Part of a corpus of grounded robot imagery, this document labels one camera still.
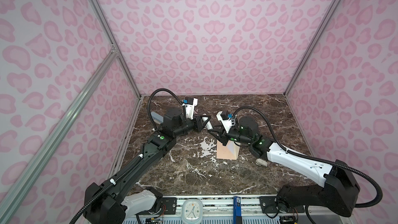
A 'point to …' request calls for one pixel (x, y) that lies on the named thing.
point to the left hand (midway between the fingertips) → (210, 115)
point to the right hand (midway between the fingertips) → (210, 128)
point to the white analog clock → (192, 211)
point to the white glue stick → (208, 124)
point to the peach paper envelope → (230, 151)
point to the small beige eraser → (261, 162)
